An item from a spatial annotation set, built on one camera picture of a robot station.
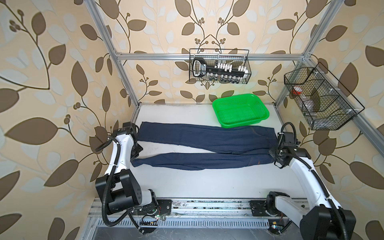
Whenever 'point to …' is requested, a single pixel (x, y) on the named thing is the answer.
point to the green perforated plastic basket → (240, 110)
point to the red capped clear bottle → (296, 91)
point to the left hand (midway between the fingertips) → (133, 156)
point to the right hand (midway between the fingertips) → (276, 156)
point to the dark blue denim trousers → (232, 146)
